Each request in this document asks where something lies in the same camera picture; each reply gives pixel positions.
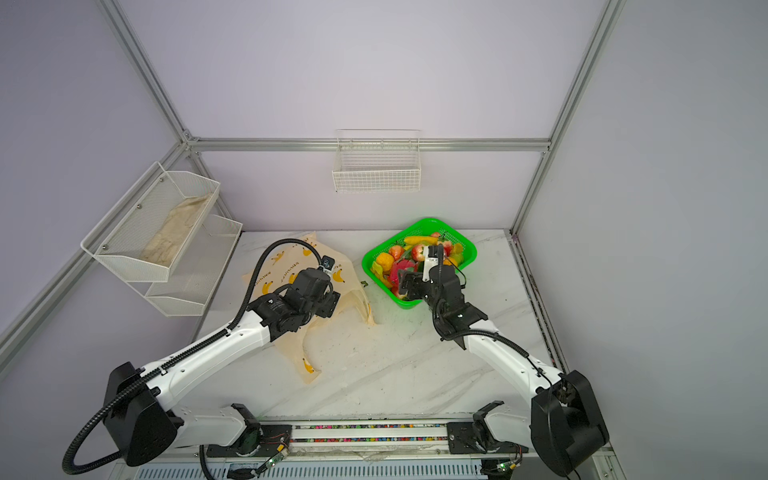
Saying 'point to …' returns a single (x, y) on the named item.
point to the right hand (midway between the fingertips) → (407, 270)
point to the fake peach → (397, 252)
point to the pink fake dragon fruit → (393, 276)
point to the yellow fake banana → (420, 240)
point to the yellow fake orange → (386, 260)
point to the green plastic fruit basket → (426, 227)
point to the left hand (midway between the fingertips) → (318, 291)
